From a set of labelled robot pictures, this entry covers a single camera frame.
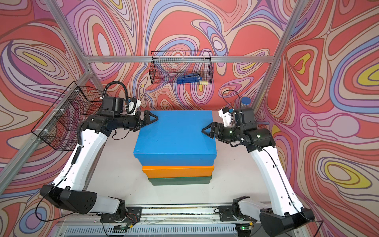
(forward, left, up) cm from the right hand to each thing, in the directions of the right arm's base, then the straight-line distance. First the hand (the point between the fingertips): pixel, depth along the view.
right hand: (207, 137), depth 65 cm
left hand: (+9, +25, +2) cm, 27 cm away
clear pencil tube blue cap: (+39, -32, -14) cm, 52 cm away
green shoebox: (-9, +26, -27) cm, 39 cm away
